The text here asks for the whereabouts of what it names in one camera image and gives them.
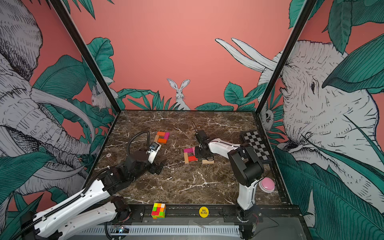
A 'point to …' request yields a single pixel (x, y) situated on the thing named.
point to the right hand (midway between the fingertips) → (198, 152)
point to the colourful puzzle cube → (158, 211)
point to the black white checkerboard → (254, 139)
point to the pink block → (193, 150)
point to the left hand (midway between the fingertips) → (160, 153)
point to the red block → (192, 158)
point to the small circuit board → (119, 229)
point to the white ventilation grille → (164, 230)
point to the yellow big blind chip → (203, 212)
